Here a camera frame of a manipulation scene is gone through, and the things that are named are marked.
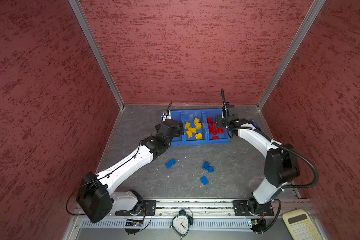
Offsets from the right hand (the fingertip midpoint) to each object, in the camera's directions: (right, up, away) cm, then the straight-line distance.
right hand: (220, 121), depth 93 cm
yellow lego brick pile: (-13, -3, +12) cm, 18 cm away
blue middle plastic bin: (-19, -11, +7) cm, 24 cm away
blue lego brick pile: (-31, -25, -5) cm, 41 cm away
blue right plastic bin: (-1, -10, +10) cm, 14 cm away
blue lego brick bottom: (-11, -34, -8) cm, 37 cm away
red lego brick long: (-3, -5, +10) cm, 12 cm away
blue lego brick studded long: (-10, -27, -4) cm, 29 cm away
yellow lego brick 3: (-14, -11, +7) cm, 18 cm away
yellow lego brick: (-15, 0, +14) cm, 20 cm away
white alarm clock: (-25, -47, -26) cm, 59 cm away
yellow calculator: (+31, -49, -25) cm, 63 cm away
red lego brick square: (-7, +1, +2) cm, 7 cm away
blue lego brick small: (-8, -28, -8) cm, 30 cm away
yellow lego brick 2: (-17, -6, +10) cm, 21 cm away
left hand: (-29, -2, -13) cm, 32 cm away
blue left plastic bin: (-27, +4, +8) cm, 28 cm away
